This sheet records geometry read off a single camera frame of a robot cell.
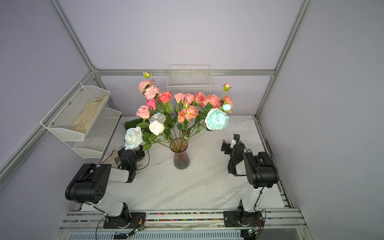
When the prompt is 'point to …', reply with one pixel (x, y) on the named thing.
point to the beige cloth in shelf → (84, 119)
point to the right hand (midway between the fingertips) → (231, 142)
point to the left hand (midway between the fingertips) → (132, 148)
